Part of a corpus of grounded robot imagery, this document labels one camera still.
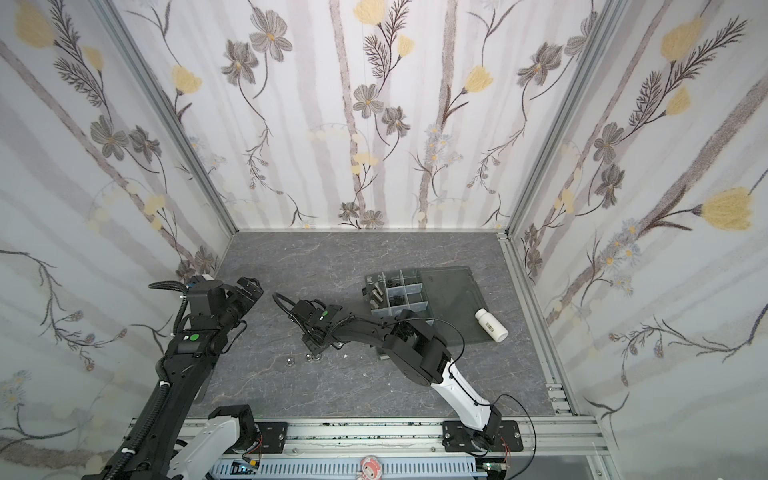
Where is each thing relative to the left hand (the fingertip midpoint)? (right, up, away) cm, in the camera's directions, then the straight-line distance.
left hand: (253, 287), depth 79 cm
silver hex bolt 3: (+32, -7, +17) cm, 37 cm away
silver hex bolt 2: (+32, -4, +21) cm, 39 cm away
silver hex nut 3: (+16, -21, +7) cm, 27 cm away
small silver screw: (+24, -22, +9) cm, 33 cm away
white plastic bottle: (+69, -14, +9) cm, 71 cm away
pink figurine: (+33, -41, -12) cm, 53 cm away
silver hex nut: (+8, -22, +7) cm, 25 cm away
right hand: (+15, -16, +10) cm, 24 cm away
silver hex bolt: (+33, -3, +22) cm, 40 cm away
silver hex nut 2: (+13, -21, +7) cm, 26 cm away
